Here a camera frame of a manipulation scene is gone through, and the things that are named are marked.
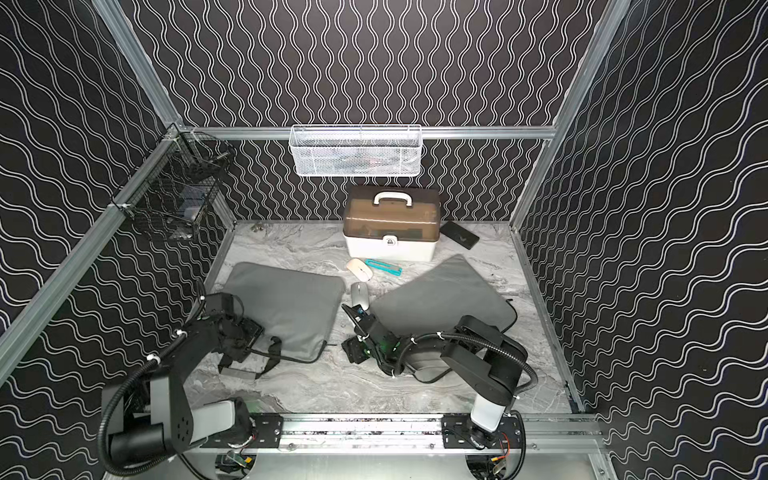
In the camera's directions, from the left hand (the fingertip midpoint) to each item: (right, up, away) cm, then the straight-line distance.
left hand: (256, 333), depth 88 cm
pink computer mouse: (+29, +18, +15) cm, 38 cm away
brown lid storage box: (+40, +33, +5) cm, 52 cm away
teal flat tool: (+38, +19, +18) cm, 46 cm away
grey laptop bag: (+9, +6, +7) cm, 13 cm away
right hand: (+28, -2, +1) cm, 28 cm away
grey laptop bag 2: (+54, +8, +9) cm, 56 cm away
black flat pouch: (+66, +30, +25) cm, 77 cm away
